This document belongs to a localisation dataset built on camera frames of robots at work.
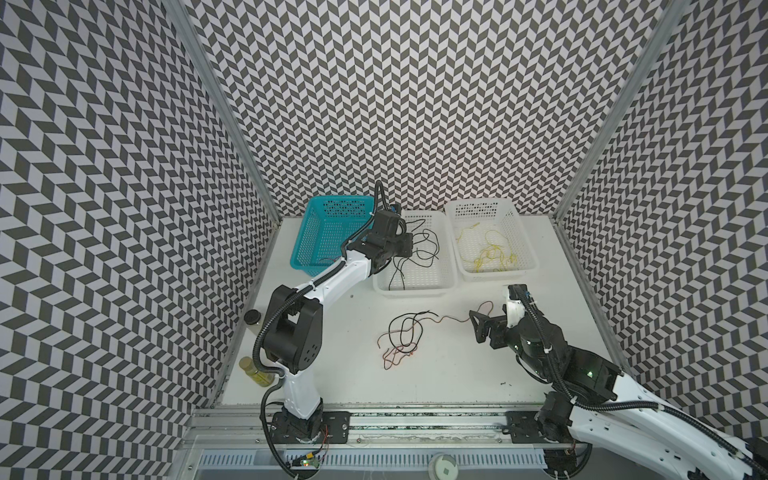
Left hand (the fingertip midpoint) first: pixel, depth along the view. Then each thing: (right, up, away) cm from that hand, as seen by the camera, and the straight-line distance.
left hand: (410, 235), depth 89 cm
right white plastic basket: (+35, +8, +23) cm, 43 cm away
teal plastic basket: (-32, +6, +30) cm, 45 cm away
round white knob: (+5, -48, -30) cm, 57 cm away
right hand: (+18, -19, -17) cm, 31 cm away
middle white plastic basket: (+8, -12, +13) cm, 20 cm away
